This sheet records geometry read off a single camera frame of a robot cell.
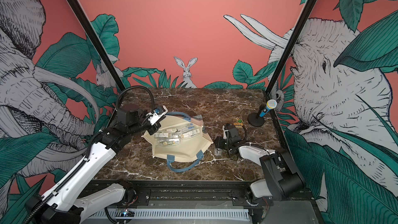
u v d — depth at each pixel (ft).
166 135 2.89
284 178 1.42
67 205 1.29
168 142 2.89
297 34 2.87
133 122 1.84
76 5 2.50
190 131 3.04
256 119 3.42
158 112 1.97
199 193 2.54
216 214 2.30
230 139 2.35
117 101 3.65
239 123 3.32
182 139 2.97
